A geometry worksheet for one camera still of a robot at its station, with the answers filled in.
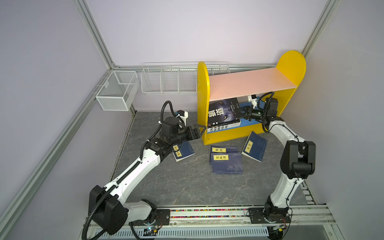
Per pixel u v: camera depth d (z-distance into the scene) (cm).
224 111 87
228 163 91
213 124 85
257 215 74
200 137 65
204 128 71
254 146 99
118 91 100
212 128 88
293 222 74
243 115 83
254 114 79
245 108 82
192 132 65
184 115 68
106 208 38
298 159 51
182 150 96
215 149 96
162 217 74
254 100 83
